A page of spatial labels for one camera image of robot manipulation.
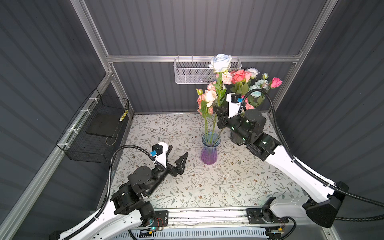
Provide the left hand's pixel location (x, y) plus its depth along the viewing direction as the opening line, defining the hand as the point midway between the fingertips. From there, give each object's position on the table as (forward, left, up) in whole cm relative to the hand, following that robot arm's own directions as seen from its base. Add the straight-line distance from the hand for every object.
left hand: (180, 151), depth 61 cm
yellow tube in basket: (+28, +32, -6) cm, 43 cm away
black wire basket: (+14, +43, -5) cm, 46 cm away
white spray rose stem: (+32, -43, 0) cm, 53 cm away
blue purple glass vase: (+14, -16, -15) cm, 26 cm away
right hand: (+14, -16, +10) cm, 24 cm away
